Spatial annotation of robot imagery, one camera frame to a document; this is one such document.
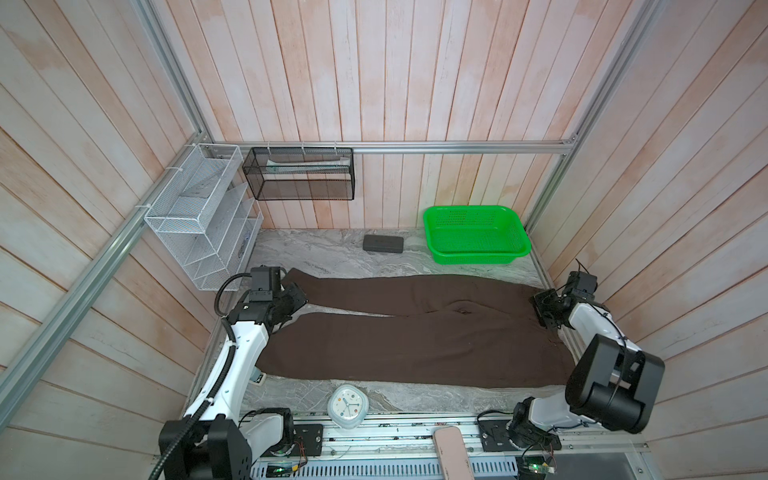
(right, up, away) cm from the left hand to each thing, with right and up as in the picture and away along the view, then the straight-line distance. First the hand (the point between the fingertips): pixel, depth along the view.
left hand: (301, 301), depth 82 cm
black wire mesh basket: (-6, +42, +21) cm, 47 cm away
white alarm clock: (+14, -27, -6) cm, 31 cm away
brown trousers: (+34, -11, +13) cm, 38 cm away
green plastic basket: (+62, +22, +38) cm, 76 cm away
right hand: (+70, -1, +9) cm, 70 cm away
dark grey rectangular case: (+24, +18, +31) cm, 43 cm away
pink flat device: (+40, -35, -12) cm, 54 cm away
